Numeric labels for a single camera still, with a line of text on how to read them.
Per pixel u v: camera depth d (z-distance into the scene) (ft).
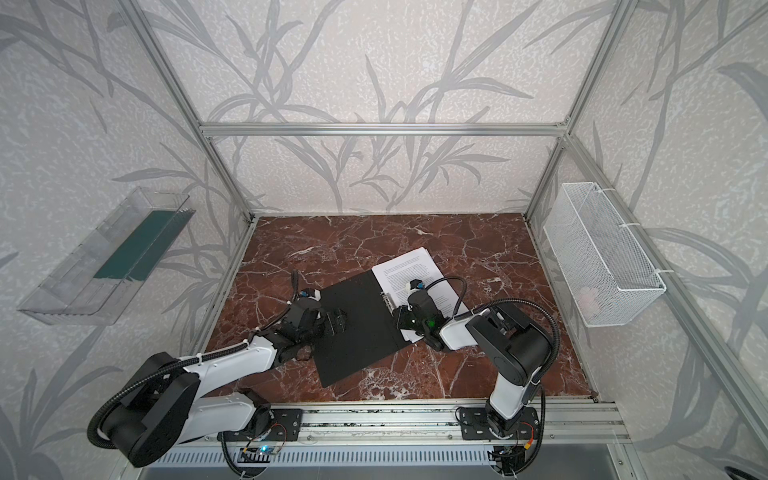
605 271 2.00
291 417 2.47
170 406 1.36
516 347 1.58
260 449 2.32
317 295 2.76
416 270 3.43
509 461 2.31
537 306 1.58
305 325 2.27
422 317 2.41
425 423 2.47
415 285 2.83
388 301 3.15
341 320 2.67
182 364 1.51
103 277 2.11
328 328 2.59
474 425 2.41
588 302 2.37
